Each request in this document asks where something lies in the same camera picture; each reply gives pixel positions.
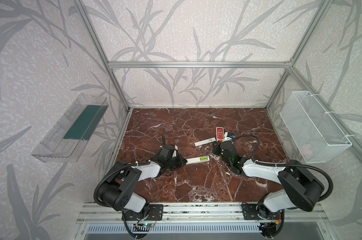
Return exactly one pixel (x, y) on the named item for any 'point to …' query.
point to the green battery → (203, 158)
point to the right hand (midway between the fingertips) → (212, 139)
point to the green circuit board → (148, 225)
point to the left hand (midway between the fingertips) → (189, 157)
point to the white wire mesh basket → (317, 136)
